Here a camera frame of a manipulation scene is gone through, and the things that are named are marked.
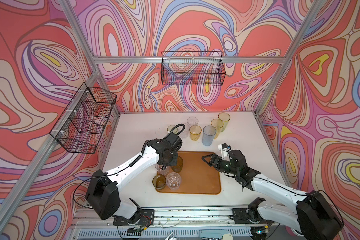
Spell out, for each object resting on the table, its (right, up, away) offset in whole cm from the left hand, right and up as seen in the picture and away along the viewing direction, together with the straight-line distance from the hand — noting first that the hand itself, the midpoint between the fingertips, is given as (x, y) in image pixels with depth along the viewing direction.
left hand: (174, 161), depth 81 cm
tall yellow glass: (+29, +21, +21) cm, 41 cm away
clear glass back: (-1, -12, +4) cm, 13 cm away
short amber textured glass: (-9, -12, +2) cm, 15 cm away
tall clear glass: (+6, +14, +22) cm, 27 cm away
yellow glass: (+13, +16, +21) cm, 30 cm away
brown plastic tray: (+14, -10, +4) cm, 17 cm away
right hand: (+18, -1, +1) cm, 18 cm away
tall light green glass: (+34, +25, +19) cm, 46 cm away
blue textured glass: (+21, +14, +12) cm, 28 cm away
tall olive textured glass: (+2, -4, 0) cm, 4 cm away
